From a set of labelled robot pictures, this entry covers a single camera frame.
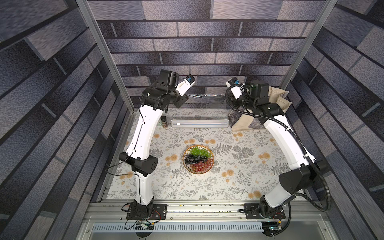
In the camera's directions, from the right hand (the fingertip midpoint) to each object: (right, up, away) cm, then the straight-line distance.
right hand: (227, 92), depth 74 cm
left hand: (-23, 0, -3) cm, 23 cm away
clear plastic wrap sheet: (-10, -4, +1) cm, 11 cm away
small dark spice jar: (-39, -13, +28) cm, 50 cm away
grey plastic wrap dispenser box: (-14, -16, +13) cm, 25 cm away
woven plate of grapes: (-15, -38, +13) cm, 42 cm away
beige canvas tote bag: (+36, +2, +20) cm, 41 cm away
